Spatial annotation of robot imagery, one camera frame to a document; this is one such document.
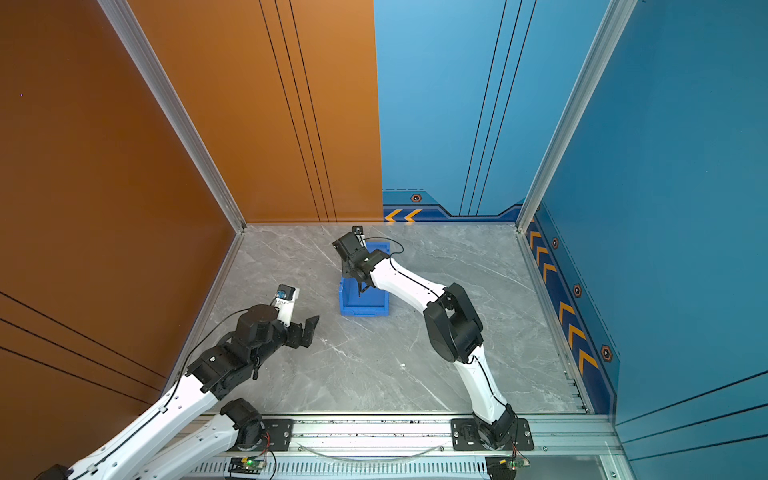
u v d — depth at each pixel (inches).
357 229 32.5
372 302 37.8
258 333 21.9
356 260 28.0
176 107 34.0
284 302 25.7
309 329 27.4
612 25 28.0
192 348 36.0
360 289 31.3
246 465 27.9
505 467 27.5
